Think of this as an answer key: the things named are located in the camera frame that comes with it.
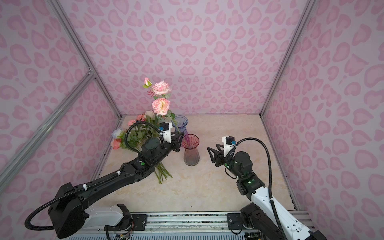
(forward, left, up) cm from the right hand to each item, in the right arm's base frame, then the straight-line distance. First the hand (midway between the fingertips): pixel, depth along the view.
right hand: (212, 148), depth 74 cm
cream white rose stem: (+34, +42, -12) cm, 56 cm away
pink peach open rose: (+13, +62, -17) cm, 66 cm away
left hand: (+5, +14, +6) cm, 16 cm away
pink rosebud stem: (+27, +54, -12) cm, 62 cm away
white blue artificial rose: (+19, +62, -13) cm, 66 cm away
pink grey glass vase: (+7, +11, -6) cm, 15 cm away
